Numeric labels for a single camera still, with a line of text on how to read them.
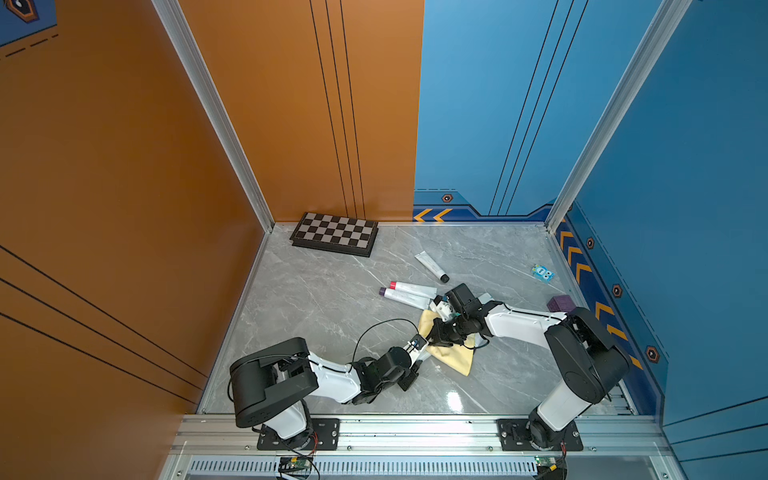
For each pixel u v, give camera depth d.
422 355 0.76
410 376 0.67
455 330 0.77
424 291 1.00
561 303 0.92
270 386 0.45
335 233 1.13
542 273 1.04
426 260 1.08
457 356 0.83
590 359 0.46
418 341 0.74
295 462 0.72
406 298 0.97
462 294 0.75
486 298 0.99
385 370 0.65
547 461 0.72
